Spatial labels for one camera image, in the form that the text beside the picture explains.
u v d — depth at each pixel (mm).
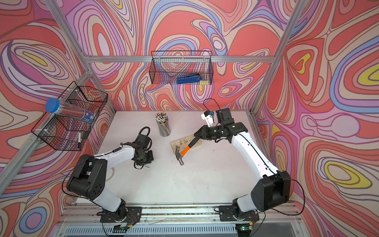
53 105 617
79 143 716
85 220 726
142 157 774
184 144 957
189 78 907
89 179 454
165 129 986
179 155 805
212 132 664
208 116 705
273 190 402
